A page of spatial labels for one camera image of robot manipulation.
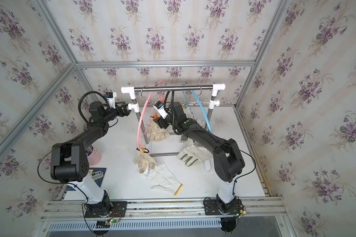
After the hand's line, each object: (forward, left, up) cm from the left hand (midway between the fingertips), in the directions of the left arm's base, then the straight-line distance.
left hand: (129, 104), depth 87 cm
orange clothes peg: (-10, -17, +1) cm, 19 cm away
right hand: (-6, -19, -2) cm, 20 cm away
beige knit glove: (-12, -16, -13) cm, 23 cm away
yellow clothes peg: (-27, -11, -5) cm, 30 cm away
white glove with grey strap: (-26, -38, -12) cm, 48 cm away
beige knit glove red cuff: (-27, -9, -18) cm, 34 cm away
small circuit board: (-56, +7, -27) cm, 63 cm away
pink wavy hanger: (-25, -11, +8) cm, 29 cm away
